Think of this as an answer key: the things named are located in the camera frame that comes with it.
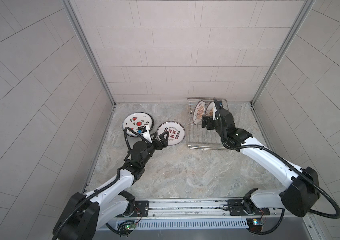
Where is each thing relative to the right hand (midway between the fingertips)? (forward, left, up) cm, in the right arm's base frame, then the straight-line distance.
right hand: (207, 115), depth 80 cm
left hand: (-7, +23, -3) cm, 24 cm away
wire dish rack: (+21, -19, -14) cm, 32 cm away
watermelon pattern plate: (+14, +45, -18) cm, 51 cm away
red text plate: (+5, +17, -21) cm, 28 cm away
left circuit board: (-44, +40, -20) cm, 63 cm away
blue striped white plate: (+15, +44, -18) cm, 50 cm away
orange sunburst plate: (+19, 0, -16) cm, 25 cm away
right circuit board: (-47, -16, -25) cm, 55 cm away
